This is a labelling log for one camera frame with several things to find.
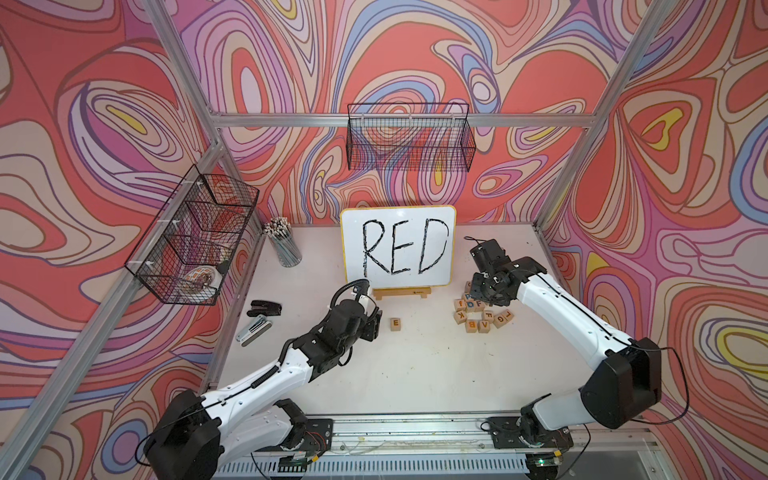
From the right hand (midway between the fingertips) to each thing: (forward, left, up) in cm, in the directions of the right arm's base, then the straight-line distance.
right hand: (483, 299), depth 83 cm
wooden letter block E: (-1, +25, -11) cm, 27 cm away
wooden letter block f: (+5, +4, -10) cm, 12 cm away
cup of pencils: (+24, +61, +1) cm, 65 cm away
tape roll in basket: (-1, +72, +16) cm, 73 cm away
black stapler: (+7, +67, -12) cm, 69 cm away
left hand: (-2, +30, 0) cm, 30 cm away
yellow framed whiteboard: (+17, +23, +4) cm, 29 cm away
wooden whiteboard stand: (+8, +29, -8) cm, 31 cm away
